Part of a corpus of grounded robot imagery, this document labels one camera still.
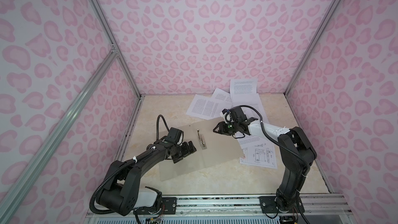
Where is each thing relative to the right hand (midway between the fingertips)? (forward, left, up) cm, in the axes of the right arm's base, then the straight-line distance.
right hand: (217, 129), depth 90 cm
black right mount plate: (-36, -24, -10) cm, 44 cm away
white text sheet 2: (+24, +6, -10) cm, 27 cm away
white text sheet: (+33, -28, -10) cm, 44 cm away
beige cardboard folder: (-8, +2, -9) cm, 12 cm away
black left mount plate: (-36, +23, -8) cm, 44 cm away
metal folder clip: (-4, +9, -7) cm, 12 cm away
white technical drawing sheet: (-10, -26, -10) cm, 30 cm away
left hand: (-11, +14, -5) cm, 19 cm away
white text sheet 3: (+37, -5, -10) cm, 39 cm away
